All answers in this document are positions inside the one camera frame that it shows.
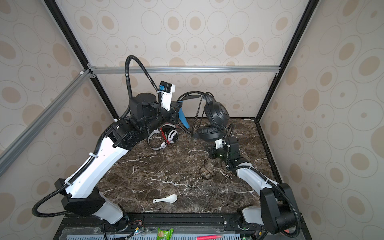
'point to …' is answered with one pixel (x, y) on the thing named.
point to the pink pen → (209, 237)
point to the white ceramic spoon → (171, 198)
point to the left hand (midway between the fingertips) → (184, 101)
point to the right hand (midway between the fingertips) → (206, 146)
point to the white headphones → (170, 135)
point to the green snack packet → (165, 235)
